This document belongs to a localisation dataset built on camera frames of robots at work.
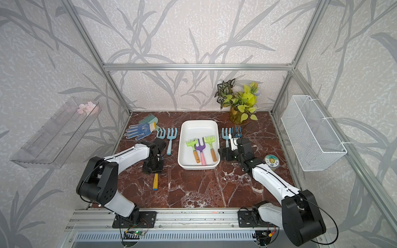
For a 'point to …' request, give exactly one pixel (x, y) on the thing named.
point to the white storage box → (196, 129)
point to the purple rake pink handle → (201, 148)
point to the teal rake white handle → (161, 136)
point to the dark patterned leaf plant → (223, 89)
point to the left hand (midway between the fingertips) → (157, 172)
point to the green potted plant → (242, 104)
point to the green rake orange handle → (192, 144)
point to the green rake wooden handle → (210, 141)
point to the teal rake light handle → (226, 136)
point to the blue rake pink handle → (156, 182)
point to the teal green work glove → (150, 119)
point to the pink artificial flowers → (90, 109)
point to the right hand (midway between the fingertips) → (225, 148)
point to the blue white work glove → (140, 130)
